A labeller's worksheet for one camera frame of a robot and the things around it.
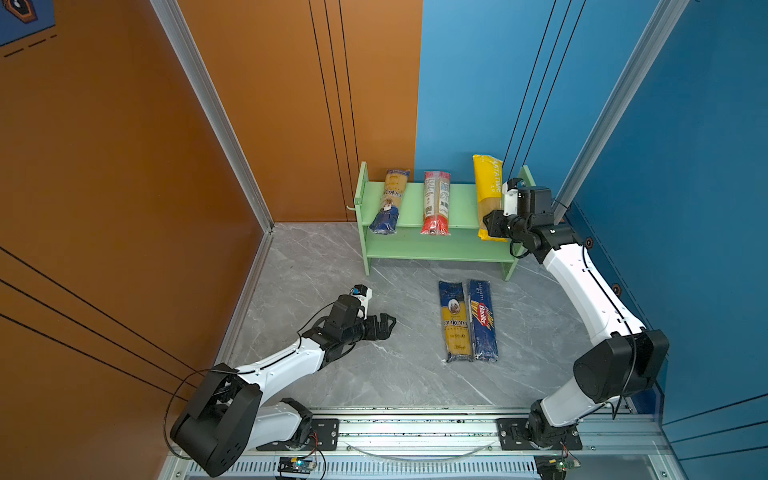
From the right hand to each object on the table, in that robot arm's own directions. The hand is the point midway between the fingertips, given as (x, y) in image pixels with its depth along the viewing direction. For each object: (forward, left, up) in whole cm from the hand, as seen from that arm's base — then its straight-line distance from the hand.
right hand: (489, 217), depth 82 cm
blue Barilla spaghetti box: (-19, 0, -25) cm, 31 cm away
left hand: (-19, +29, -21) cm, 41 cm away
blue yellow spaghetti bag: (-3, +28, +2) cm, 29 cm away
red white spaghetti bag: (+3, +14, +2) cm, 15 cm away
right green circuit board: (-54, -11, -32) cm, 63 cm away
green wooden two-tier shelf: (+4, +22, -15) cm, 27 cm away
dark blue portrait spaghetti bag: (-17, +8, -27) cm, 33 cm away
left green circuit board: (-53, +51, -30) cm, 79 cm away
